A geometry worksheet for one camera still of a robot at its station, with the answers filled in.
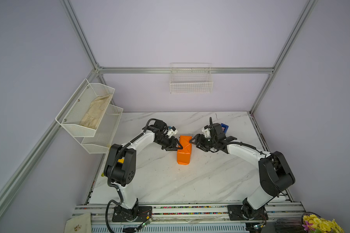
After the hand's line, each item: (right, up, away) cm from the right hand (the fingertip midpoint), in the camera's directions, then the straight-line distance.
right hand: (191, 143), depth 87 cm
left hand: (-7, -4, -2) cm, 8 cm away
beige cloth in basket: (-54, +19, -7) cm, 57 cm away
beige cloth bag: (-56, -38, -16) cm, 70 cm away
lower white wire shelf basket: (-56, +1, +3) cm, 56 cm away
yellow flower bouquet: (+41, -25, -35) cm, 59 cm away
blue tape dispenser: (+25, +9, +16) cm, 31 cm away
